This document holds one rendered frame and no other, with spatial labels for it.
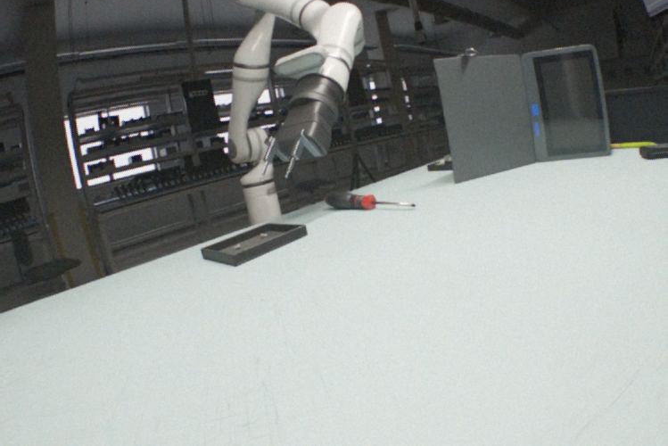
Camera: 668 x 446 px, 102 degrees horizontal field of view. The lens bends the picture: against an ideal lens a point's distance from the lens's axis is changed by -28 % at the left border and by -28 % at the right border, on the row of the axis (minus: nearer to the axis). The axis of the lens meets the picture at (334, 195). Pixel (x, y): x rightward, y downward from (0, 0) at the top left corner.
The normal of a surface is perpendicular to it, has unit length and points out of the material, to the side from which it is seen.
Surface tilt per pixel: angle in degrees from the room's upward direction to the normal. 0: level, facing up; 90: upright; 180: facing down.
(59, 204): 90
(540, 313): 0
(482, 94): 90
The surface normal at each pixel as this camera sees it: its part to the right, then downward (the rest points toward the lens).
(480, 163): 0.25, 0.11
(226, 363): -0.19, -0.97
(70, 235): 0.67, -0.01
